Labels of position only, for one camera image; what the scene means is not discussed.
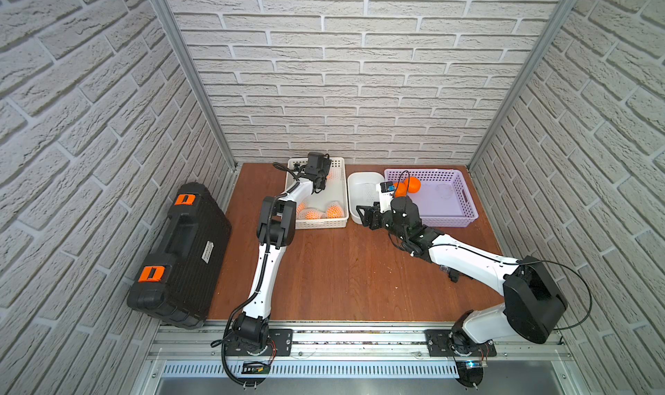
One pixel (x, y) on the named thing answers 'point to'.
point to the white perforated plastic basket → (335, 191)
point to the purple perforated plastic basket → (443, 198)
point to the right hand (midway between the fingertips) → (369, 205)
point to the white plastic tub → (355, 180)
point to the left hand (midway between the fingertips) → (335, 162)
